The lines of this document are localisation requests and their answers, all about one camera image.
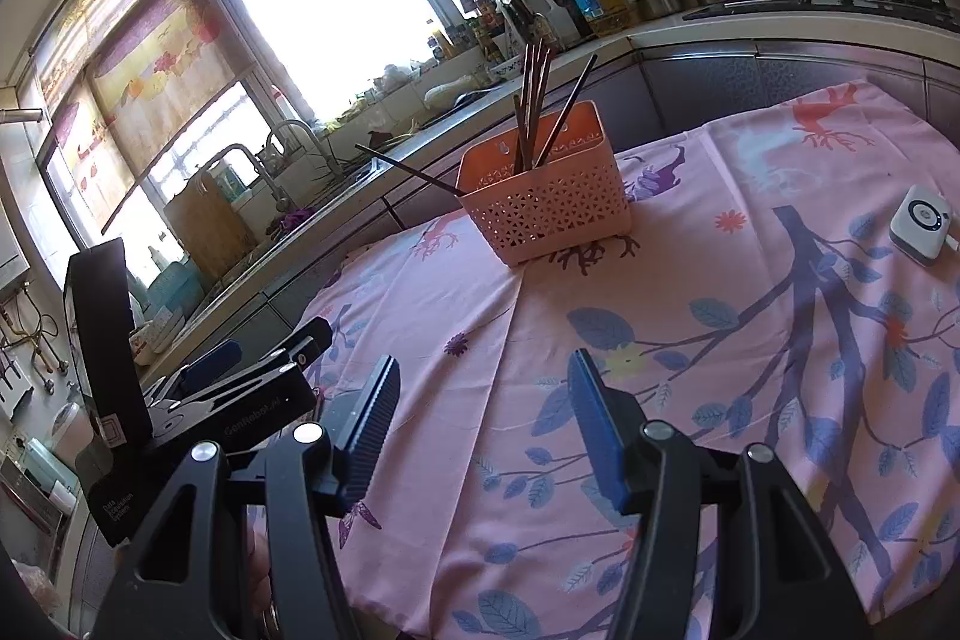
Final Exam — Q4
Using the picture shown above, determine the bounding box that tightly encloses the small steel bowl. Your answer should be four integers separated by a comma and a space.
636, 0, 685, 21

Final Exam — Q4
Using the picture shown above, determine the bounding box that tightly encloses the short chrome faucet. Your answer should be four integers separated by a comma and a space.
265, 119, 343, 175

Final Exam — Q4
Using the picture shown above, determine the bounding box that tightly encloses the white radish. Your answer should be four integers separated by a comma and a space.
423, 74, 480, 112

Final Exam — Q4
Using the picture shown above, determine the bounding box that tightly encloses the stainless steel sink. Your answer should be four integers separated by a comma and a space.
220, 154, 384, 286

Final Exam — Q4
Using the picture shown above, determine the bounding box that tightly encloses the purple cloth rag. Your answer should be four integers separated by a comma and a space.
278, 208, 314, 236

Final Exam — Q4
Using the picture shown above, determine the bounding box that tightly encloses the brown chopstick in bundle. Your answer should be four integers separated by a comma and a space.
526, 39, 553, 170

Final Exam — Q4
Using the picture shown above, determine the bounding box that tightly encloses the floral roller blind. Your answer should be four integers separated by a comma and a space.
34, 0, 247, 236

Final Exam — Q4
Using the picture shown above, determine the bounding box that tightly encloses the lone leaning dark chopstick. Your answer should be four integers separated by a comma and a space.
355, 143, 467, 198

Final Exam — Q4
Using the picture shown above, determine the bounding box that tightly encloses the upright dark chopstick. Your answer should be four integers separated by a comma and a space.
533, 52, 601, 171

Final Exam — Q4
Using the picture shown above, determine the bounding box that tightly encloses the tall chrome faucet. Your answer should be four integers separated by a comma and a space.
195, 143, 295, 214

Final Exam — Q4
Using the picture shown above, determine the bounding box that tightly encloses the wooden cutting board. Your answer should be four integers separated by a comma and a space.
164, 172, 257, 281

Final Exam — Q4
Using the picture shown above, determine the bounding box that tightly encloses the pink perforated utensil basket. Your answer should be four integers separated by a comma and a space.
455, 101, 633, 266

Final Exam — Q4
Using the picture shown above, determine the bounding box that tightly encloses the white round-button device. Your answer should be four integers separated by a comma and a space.
889, 185, 958, 266

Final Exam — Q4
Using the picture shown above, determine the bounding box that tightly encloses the pink floral tablecloth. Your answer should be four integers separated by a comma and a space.
306, 83, 958, 638

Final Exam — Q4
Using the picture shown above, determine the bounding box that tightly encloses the white plastic jug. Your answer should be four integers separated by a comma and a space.
526, 0, 581, 49

